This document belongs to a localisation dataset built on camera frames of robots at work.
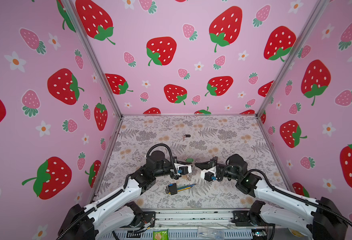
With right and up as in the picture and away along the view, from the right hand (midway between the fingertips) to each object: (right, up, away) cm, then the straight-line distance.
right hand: (196, 160), depth 71 cm
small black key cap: (-3, +11, +37) cm, 38 cm away
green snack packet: (-17, -35, -2) cm, 39 cm away
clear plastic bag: (+9, -34, -2) cm, 35 cm away
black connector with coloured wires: (-13, -19, +13) cm, 26 cm away
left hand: (-3, 0, +1) cm, 3 cm away
